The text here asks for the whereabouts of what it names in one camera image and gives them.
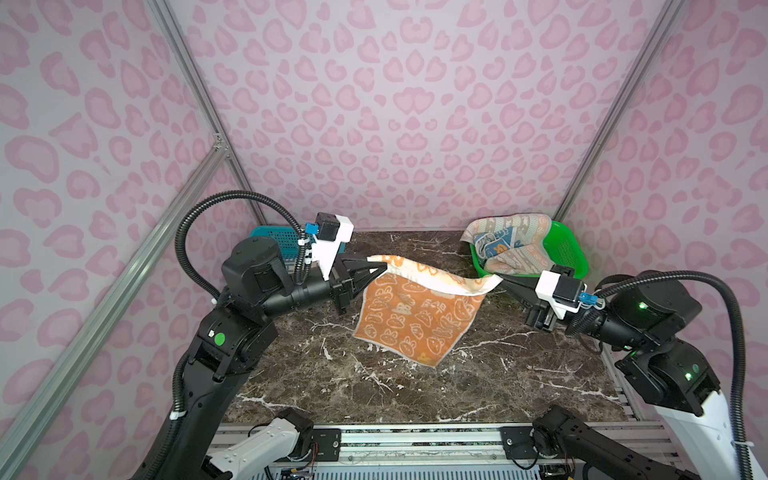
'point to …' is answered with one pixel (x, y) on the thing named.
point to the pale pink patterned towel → (532, 230)
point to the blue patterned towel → (490, 244)
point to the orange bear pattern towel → (418, 310)
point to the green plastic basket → (564, 247)
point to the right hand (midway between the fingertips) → (500, 272)
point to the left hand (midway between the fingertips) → (383, 262)
